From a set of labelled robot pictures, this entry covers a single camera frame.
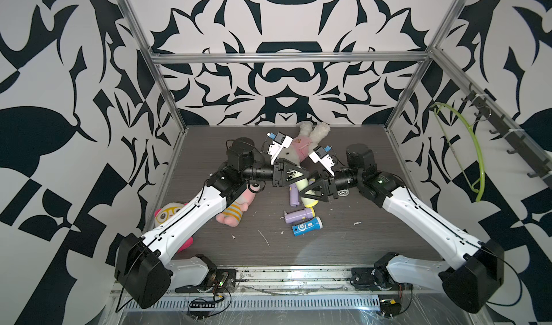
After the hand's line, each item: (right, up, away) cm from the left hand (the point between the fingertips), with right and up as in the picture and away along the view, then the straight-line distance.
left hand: (305, 170), depth 62 cm
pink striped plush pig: (-25, -19, +21) cm, 38 cm away
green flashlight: (0, -4, -1) cm, 4 cm away
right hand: (-1, -6, +2) cm, 6 cm away
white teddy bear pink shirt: (+3, +8, +40) cm, 41 cm away
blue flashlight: (+2, -24, +21) cm, 32 cm away
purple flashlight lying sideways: (+1, -20, +25) cm, 32 cm away
